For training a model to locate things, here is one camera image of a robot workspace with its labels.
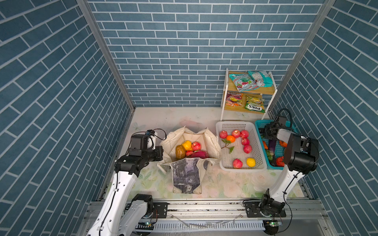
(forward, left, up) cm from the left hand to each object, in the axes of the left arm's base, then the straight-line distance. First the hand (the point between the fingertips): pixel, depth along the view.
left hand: (163, 149), depth 76 cm
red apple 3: (+13, -50, -13) cm, 53 cm away
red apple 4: (+7, -50, -12) cm, 52 cm away
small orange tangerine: (+15, -41, -12) cm, 45 cm away
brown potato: (+4, -8, -9) cm, 13 cm away
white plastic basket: (+10, -48, -18) cm, 53 cm away
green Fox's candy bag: (+34, -58, +1) cm, 67 cm away
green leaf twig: (+13, -38, -15) cm, 43 cm away
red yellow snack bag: (+38, -44, +1) cm, 58 cm away
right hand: (+24, -66, -11) cm, 71 cm away
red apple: (+8, -17, -11) cm, 22 cm away
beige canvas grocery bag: (-12, -13, -3) cm, 18 cm away
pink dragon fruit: (+3, -19, -11) cm, 22 cm away
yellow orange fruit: (+9, -12, -11) cm, 19 cm away
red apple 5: (-3, -42, -12) cm, 43 cm away
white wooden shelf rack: (+32, -37, +16) cm, 52 cm away
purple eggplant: (+9, -67, -13) cm, 69 cm away
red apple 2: (+18, -36, -13) cm, 43 cm away
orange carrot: (+9, -62, -12) cm, 64 cm away
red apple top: (+19, -45, -13) cm, 51 cm away
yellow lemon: (-2, -50, -13) cm, 52 cm away
